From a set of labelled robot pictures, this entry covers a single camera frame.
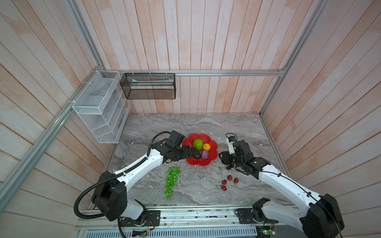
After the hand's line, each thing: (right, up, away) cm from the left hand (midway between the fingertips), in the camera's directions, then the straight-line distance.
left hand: (187, 156), depth 82 cm
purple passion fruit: (+11, -1, +11) cm, 16 cm away
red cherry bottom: (+21, -18, 0) cm, 27 cm away
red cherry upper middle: (+25, -13, +4) cm, 29 cm away
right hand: (+20, +1, +3) cm, 20 cm away
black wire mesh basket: (-28, +47, +22) cm, 59 cm away
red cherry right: (+28, -14, +3) cm, 32 cm away
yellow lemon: (+12, +4, +13) cm, 18 cm away
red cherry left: (+21, -15, +3) cm, 26 cm away
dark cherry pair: (+26, -8, +9) cm, 29 cm away
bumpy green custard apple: (+7, +6, +14) cm, 16 cm away
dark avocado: (+5, 0, +11) cm, 12 cm away
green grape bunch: (-9, -11, +2) cm, 14 cm away
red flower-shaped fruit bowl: (+13, +8, +19) cm, 25 cm away
